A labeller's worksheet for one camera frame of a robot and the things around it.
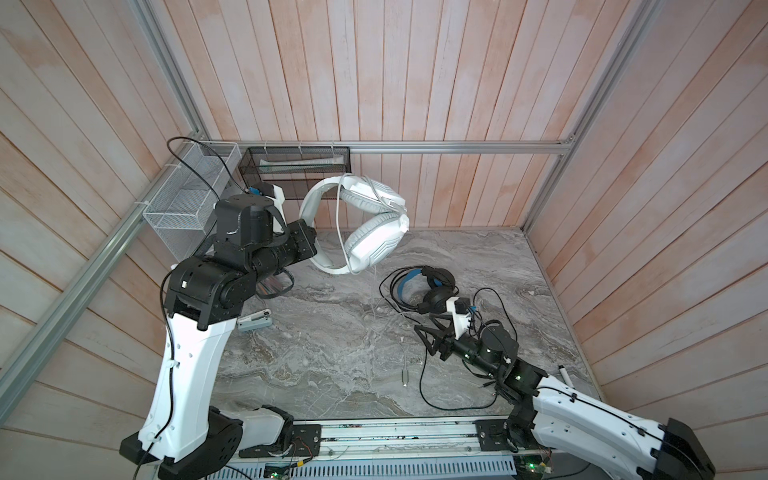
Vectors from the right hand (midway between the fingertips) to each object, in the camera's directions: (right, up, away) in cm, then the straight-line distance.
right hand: (424, 322), depth 74 cm
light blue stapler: (-51, -3, +19) cm, 54 cm away
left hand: (-24, +20, -17) cm, 35 cm away
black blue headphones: (+9, +7, +22) cm, 25 cm away
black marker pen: (+42, -18, +9) cm, 46 cm away
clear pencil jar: (-47, +7, +24) cm, 53 cm away
